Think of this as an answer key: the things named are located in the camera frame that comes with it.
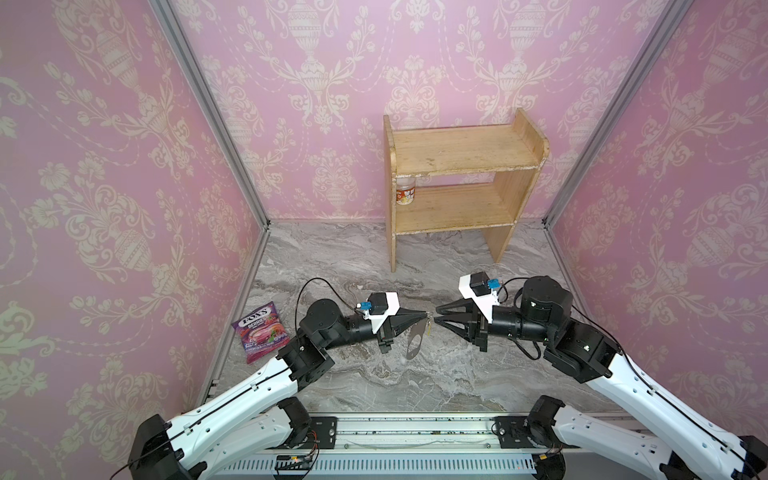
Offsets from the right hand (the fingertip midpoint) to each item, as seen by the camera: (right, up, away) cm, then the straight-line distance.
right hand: (440, 313), depth 59 cm
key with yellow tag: (-2, -3, +1) cm, 4 cm away
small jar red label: (-5, +31, +34) cm, 46 cm away
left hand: (-3, -1, -1) cm, 4 cm away
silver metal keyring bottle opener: (-2, -14, +31) cm, 34 cm away
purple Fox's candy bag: (-49, -12, +30) cm, 58 cm away
